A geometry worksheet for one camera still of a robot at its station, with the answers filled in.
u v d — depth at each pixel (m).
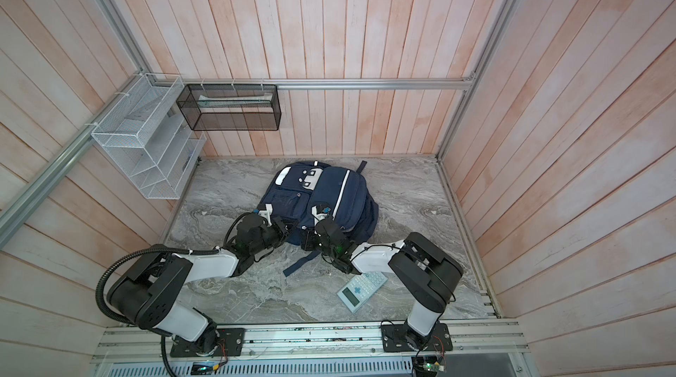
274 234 0.78
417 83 1.99
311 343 0.75
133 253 0.45
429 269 0.49
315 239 0.78
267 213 0.84
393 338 0.73
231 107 1.04
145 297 0.45
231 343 0.73
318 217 0.81
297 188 0.97
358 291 0.82
